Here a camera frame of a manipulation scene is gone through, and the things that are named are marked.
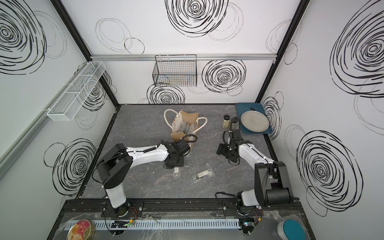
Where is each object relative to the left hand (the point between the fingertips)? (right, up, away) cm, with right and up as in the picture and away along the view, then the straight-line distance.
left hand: (180, 165), depth 89 cm
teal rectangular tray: (+47, +37, +29) cm, 66 cm away
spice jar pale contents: (+30, +26, +11) cm, 42 cm away
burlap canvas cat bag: (-3, +18, +10) cm, 21 cm away
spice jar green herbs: (+36, +24, +10) cm, 44 cm away
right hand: (+26, +6, +1) cm, 27 cm away
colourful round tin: (-41, -21, -23) cm, 52 cm away
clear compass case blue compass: (+4, +21, +10) cm, 24 cm away
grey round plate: (+53, +26, +18) cm, 62 cm away
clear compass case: (-1, -2, -5) cm, 5 cm away
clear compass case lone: (+13, -4, -6) cm, 15 cm away
